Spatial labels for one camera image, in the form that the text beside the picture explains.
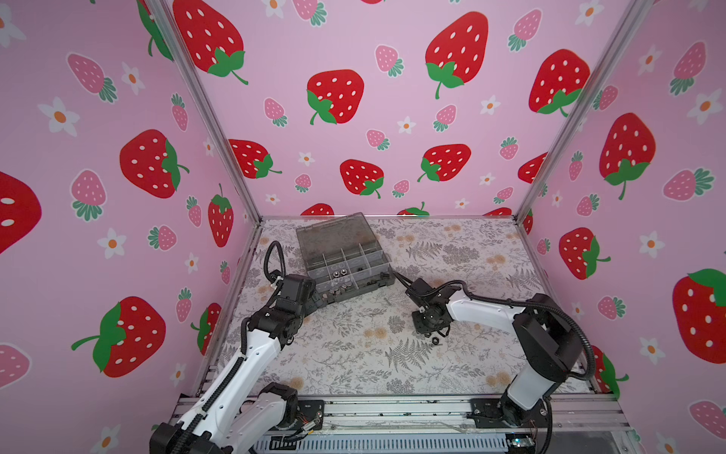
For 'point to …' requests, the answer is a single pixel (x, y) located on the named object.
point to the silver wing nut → (337, 291)
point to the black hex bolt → (371, 282)
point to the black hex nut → (436, 340)
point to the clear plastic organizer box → (343, 257)
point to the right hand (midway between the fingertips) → (418, 329)
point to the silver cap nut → (337, 274)
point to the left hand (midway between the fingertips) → (305, 299)
